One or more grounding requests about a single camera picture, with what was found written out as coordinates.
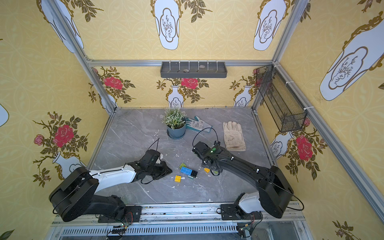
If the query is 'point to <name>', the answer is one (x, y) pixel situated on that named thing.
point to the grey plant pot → (176, 134)
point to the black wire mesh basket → (285, 108)
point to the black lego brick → (194, 173)
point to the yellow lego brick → (177, 178)
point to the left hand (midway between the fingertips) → (174, 171)
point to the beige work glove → (233, 136)
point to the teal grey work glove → (197, 124)
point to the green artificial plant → (174, 118)
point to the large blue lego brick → (186, 171)
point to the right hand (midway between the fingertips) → (209, 166)
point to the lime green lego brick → (182, 165)
